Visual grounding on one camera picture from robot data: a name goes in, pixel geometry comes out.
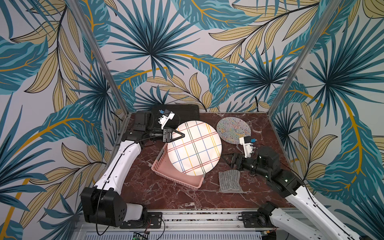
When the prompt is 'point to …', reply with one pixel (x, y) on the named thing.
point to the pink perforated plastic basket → (162, 165)
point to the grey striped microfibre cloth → (229, 181)
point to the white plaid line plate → (198, 151)
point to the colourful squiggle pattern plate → (231, 129)
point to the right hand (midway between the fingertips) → (227, 171)
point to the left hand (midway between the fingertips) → (179, 131)
